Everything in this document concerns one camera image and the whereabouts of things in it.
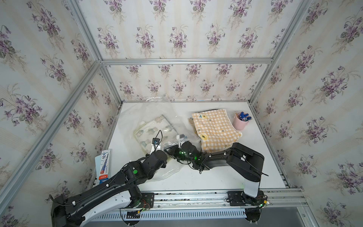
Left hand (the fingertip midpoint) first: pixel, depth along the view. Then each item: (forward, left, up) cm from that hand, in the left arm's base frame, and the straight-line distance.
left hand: (165, 155), depth 76 cm
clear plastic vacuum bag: (+41, +17, -8) cm, 45 cm away
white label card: (-3, +35, -9) cm, 37 cm away
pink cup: (+24, -49, -1) cm, 55 cm away
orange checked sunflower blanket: (+18, -31, -2) cm, 36 cm away
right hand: (+4, +1, -2) cm, 4 cm away
